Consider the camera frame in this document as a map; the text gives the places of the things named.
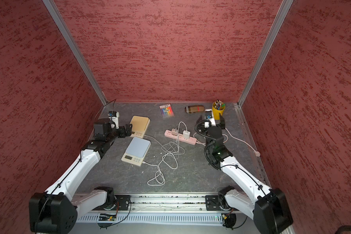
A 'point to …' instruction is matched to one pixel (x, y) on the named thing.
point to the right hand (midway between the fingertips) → (209, 117)
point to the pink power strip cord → (258, 154)
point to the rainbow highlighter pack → (166, 110)
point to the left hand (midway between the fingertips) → (124, 127)
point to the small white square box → (186, 134)
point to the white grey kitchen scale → (136, 151)
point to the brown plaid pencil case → (189, 109)
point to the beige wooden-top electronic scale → (140, 126)
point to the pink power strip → (180, 137)
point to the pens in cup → (219, 105)
